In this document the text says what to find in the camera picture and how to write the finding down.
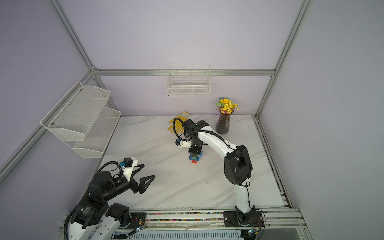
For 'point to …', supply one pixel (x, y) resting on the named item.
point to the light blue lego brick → (198, 157)
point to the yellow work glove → (177, 126)
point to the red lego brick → (194, 161)
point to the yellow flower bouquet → (226, 106)
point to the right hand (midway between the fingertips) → (198, 151)
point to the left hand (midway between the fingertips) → (148, 173)
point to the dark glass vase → (222, 126)
